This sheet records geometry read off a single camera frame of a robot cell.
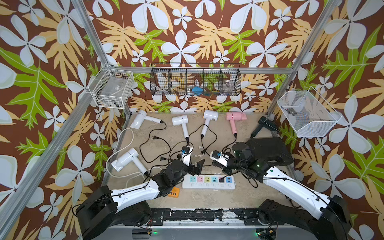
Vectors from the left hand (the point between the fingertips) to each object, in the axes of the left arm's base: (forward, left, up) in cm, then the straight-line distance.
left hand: (197, 154), depth 79 cm
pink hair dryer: (+38, -28, -11) cm, 49 cm away
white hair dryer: (+34, +10, -11) cm, 37 cm away
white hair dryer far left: (+37, +42, -12) cm, 57 cm away
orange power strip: (-16, +12, -13) cm, 24 cm away
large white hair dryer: (0, +47, -13) cm, 49 cm away
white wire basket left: (+34, +50, +18) cm, 63 cm away
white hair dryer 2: (+40, -10, -11) cm, 42 cm away
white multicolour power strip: (-10, -7, -13) cm, 18 cm away
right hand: (-3, -9, -2) cm, 10 cm away
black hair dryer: (+34, -51, -10) cm, 62 cm away
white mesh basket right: (+18, -62, +12) cm, 66 cm away
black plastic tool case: (+11, -49, -13) cm, 52 cm away
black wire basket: (+47, +1, +15) cm, 50 cm away
